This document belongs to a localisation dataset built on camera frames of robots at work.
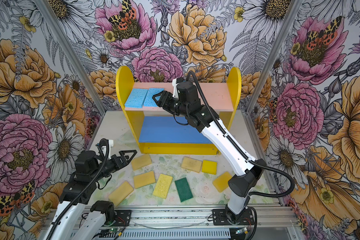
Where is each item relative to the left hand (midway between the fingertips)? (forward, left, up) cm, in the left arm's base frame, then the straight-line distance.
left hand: (133, 159), depth 71 cm
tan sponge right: (+7, -29, -20) cm, 36 cm away
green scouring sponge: (-8, -24, -21) cm, 33 cm away
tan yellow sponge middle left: (-2, -2, -20) cm, 20 cm away
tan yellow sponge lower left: (-9, +10, -21) cm, 25 cm away
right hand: (+15, -12, +21) cm, 29 cm away
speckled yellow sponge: (-6, -12, -20) cm, 24 cm away
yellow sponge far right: (-4, -45, -23) cm, 51 cm away
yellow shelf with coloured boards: (+23, -7, -7) cm, 25 cm away
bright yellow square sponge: (+5, -39, -21) cm, 45 cm away
